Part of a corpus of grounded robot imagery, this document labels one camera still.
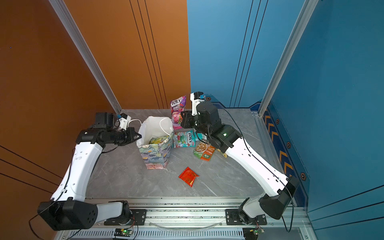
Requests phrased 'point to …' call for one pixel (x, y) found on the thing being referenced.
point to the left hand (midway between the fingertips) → (141, 134)
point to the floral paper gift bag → (155, 156)
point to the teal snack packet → (202, 136)
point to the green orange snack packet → (204, 151)
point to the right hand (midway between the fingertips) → (179, 113)
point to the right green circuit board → (256, 231)
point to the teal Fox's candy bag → (183, 137)
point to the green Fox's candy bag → (158, 140)
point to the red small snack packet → (188, 176)
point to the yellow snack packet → (225, 155)
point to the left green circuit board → (123, 232)
